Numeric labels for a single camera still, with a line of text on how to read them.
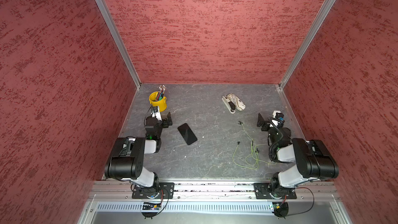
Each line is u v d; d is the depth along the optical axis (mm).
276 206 716
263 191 738
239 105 1059
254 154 863
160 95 972
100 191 757
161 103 979
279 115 741
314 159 454
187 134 947
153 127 695
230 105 1037
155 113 782
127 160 454
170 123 870
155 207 710
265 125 796
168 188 743
